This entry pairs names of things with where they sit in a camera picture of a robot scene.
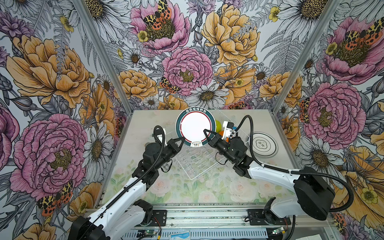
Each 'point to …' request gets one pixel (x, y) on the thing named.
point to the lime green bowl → (218, 126)
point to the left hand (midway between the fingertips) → (186, 142)
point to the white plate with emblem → (264, 145)
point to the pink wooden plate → (191, 123)
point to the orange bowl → (227, 139)
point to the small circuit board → (147, 233)
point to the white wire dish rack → (195, 161)
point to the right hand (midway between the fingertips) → (202, 135)
